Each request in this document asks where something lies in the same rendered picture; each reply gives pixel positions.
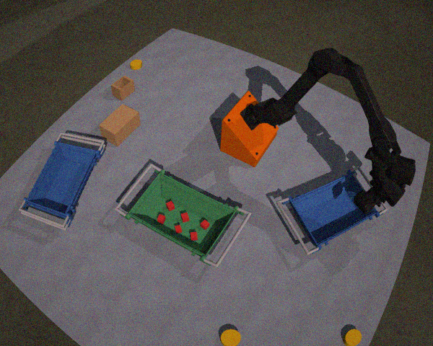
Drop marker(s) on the yellow cylinder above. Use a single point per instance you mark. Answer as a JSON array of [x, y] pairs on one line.
[[230, 337], [352, 337], [136, 64]]

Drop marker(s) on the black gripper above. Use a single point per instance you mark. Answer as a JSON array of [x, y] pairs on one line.
[[366, 201]]

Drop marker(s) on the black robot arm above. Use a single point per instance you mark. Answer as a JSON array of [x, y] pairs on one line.
[[383, 137]]

